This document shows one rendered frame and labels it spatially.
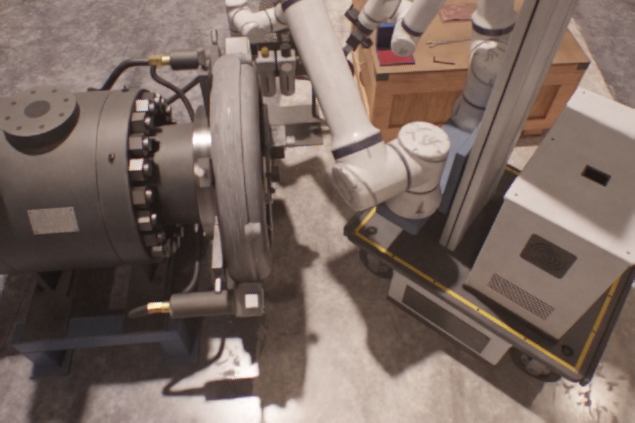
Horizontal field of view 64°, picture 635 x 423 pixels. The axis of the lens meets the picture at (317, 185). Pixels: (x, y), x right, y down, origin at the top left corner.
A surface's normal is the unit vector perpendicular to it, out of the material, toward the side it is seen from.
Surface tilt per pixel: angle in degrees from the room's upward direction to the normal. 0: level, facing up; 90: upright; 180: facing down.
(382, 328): 0
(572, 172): 0
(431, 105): 90
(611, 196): 0
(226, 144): 30
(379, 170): 40
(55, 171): 35
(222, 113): 17
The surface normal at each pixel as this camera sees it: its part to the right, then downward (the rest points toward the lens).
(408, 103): 0.09, 0.78
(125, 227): 0.08, 0.52
